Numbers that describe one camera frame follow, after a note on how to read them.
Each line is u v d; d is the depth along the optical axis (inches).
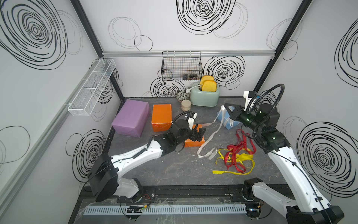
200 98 43.6
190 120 25.8
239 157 33.7
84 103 28.0
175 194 29.6
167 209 30.3
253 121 21.7
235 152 34.9
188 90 42.3
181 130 22.0
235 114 22.8
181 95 47.1
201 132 26.2
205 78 41.5
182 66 48.8
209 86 40.2
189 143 33.3
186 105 42.8
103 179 15.9
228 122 37.9
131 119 36.2
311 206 14.5
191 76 34.3
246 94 22.8
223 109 26.3
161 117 37.9
